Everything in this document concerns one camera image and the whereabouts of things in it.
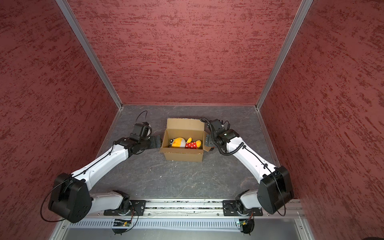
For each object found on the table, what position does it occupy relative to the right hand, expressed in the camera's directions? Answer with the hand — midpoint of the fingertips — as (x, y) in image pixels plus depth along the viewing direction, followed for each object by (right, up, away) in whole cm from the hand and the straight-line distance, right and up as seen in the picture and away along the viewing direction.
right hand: (214, 144), depth 84 cm
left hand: (-35, -1, +3) cm, 35 cm away
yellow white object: (-20, 0, +5) cm, 20 cm away
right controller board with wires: (+15, -38, -12) cm, 42 cm away
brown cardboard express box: (-17, +9, +4) cm, 20 cm away
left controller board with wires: (-47, -37, -12) cm, 61 cm away
